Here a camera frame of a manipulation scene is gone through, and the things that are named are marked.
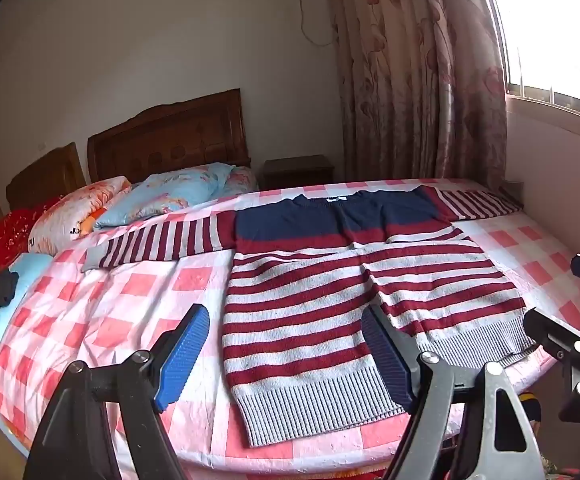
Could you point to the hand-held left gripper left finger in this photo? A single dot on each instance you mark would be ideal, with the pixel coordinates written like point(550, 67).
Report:
point(182, 355)

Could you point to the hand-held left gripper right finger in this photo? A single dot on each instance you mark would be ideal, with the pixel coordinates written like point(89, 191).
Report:
point(387, 360)

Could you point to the red white striped navy sweater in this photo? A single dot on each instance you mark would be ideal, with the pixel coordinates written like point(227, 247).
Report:
point(320, 285)

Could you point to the yellow black object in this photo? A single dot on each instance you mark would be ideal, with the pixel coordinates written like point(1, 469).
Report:
point(532, 410)

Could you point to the pink checkered bed sheet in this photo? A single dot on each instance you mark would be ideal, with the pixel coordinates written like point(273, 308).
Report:
point(120, 310)

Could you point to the blue floral pillow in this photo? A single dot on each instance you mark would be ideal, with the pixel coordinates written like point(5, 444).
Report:
point(170, 195)

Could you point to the orange white floral pillow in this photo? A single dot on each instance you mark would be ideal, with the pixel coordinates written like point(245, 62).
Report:
point(65, 220)

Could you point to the pink floral pillow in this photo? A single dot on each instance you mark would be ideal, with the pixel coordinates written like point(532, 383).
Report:
point(244, 180)

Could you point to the dark wooden nightstand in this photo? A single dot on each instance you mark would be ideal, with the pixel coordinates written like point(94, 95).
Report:
point(297, 172)

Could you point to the large carved wooden headboard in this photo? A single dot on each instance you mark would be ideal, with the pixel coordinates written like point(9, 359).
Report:
point(170, 145)

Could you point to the red patterned blanket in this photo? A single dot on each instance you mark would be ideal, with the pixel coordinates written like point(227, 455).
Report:
point(5, 235)

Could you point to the small wooden headboard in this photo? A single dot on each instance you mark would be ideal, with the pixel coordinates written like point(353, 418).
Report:
point(45, 180)

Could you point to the barred window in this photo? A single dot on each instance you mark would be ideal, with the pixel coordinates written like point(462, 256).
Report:
point(554, 30)

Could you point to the pink floral curtain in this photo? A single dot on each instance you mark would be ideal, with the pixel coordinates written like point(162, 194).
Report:
point(409, 75)

